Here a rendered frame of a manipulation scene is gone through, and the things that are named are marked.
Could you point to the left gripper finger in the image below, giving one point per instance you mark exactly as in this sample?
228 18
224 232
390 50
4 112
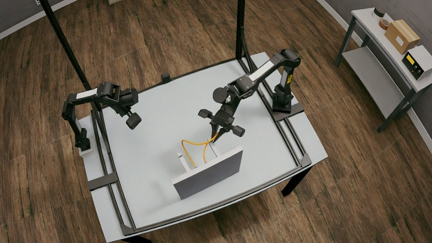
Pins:
214 129
220 133

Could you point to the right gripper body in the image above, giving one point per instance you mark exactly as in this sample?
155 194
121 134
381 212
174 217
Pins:
133 120

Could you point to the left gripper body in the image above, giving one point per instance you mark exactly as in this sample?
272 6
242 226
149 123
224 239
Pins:
237 130

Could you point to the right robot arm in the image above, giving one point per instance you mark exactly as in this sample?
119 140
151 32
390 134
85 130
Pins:
102 93

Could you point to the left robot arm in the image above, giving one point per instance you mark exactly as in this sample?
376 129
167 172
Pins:
248 84

